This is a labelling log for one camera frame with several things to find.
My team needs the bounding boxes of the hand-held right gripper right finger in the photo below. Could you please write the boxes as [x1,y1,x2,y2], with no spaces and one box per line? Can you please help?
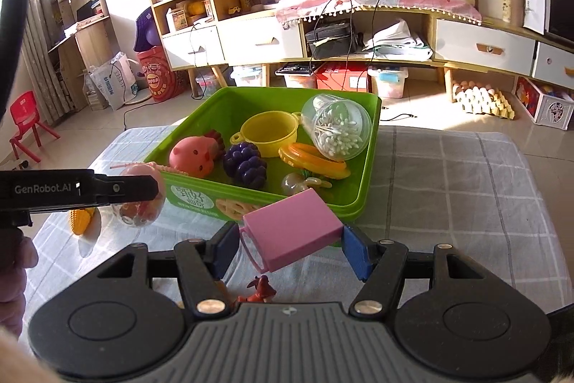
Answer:
[342,224,498,318]

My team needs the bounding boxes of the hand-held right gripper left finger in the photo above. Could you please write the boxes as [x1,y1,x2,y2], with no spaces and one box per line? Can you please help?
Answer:
[96,221,239,318]

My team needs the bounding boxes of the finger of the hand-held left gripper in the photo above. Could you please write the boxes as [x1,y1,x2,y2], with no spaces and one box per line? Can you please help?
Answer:
[92,172,165,205]

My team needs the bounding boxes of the clear ball with pink filling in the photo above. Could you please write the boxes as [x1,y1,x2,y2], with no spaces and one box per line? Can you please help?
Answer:
[110,162,166,228]

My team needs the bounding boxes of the green plastic box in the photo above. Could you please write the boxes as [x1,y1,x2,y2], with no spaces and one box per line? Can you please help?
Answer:
[142,87,383,248]

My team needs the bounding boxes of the pink box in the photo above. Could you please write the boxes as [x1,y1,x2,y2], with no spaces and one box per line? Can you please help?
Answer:
[237,188,344,274]

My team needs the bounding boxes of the pink toy octopus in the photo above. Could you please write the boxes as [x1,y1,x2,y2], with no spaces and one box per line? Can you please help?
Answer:
[168,131,225,178]

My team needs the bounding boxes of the purple toy grapes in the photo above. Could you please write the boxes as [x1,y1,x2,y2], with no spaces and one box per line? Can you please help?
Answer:
[223,141,268,187]

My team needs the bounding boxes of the clear toy pacifier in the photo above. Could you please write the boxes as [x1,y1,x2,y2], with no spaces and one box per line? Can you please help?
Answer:
[281,172,333,197]

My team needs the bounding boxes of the yellow toy pot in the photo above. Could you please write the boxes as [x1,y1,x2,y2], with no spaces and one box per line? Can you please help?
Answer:
[230,111,302,158]

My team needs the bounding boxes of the clear cotton swab jar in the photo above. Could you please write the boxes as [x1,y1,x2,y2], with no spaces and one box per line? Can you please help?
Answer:
[300,93,374,162]

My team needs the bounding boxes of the person's left hand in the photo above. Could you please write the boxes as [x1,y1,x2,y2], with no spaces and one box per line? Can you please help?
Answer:
[0,230,40,336]

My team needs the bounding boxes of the yellow toy corn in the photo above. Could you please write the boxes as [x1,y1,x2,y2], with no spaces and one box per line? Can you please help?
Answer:
[67,206,102,237]

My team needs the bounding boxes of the red plastic chair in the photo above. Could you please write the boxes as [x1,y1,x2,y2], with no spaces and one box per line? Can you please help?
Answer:
[9,91,61,164]

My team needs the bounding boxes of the white printed sack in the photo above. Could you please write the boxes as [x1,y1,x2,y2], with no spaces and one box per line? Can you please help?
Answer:
[87,51,140,111]

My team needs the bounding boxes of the grey checked blanket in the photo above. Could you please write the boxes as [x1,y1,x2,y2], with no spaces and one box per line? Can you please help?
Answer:
[22,125,552,321]

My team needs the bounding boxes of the beige curtain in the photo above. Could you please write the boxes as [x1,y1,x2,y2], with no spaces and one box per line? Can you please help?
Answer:
[18,0,75,128]

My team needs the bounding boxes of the wooden side desk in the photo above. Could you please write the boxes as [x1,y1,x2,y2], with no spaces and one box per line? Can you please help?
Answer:
[47,13,113,115]

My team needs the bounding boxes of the purple plastic seat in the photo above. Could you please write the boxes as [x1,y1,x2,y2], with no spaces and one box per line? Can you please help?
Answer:
[133,6,162,54]

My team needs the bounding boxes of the clear storage box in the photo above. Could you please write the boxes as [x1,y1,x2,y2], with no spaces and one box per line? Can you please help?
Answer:
[368,66,409,100]

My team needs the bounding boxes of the red cardboard box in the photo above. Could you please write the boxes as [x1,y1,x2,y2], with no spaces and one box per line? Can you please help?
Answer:
[314,62,371,93]

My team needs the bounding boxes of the small printed boxes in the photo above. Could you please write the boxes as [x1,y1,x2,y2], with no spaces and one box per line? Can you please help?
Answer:
[166,6,190,32]

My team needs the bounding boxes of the clear box with black lid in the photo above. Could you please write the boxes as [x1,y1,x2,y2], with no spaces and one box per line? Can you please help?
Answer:
[274,64,317,90]

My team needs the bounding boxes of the egg tray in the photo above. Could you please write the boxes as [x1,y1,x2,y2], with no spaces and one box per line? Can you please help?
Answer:
[451,80,516,119]

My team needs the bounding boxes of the wooden cabinet with white drawers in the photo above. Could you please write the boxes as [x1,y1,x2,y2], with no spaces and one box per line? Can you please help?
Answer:
[144,0,574,99]

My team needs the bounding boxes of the black bag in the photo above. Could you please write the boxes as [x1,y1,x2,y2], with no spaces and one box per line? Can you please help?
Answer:
[305,22,359,60]

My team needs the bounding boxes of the white paper bags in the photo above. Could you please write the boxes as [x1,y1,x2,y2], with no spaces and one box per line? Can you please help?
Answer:
[362,19,433,54]

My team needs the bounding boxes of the white toy crate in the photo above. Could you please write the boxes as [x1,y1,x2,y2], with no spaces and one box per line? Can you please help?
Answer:
[516,77,574,124]

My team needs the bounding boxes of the black microwave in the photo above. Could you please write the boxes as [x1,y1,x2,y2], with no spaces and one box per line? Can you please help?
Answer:
[545,0,574,47]

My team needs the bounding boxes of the black power cable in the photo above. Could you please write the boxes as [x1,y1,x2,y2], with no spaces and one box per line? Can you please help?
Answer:
[309,0,359,65]
[368,0,387,67]

